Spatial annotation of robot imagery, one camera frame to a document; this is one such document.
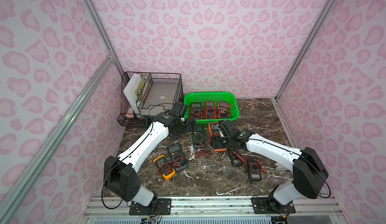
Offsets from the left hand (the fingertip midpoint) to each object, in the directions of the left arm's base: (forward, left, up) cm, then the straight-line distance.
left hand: (191, 126), depth 81 cm
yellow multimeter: (-17, +15, -14) cm, 27 cm away
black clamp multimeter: (-18, -35, -15) cm, 42 cm away
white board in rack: (+20, +36, +7) cm, 42 cm away
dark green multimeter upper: (+4, -4, -17) cm, 18 cm away
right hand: (-5, -14, -9) cm, 17 cm away
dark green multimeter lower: (-13, +7, -16) cm, 21 cm away
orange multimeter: (+23, -22, -14) cm, 35 cm away
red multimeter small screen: (+23, -12, -14) cm, 29 cm away
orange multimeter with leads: (-3, -14, -6) cm, 15 cm away
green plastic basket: (+37, -17, -14) cm, 43 cm away
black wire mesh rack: (+35, +25, -8) cm, 44 cm away
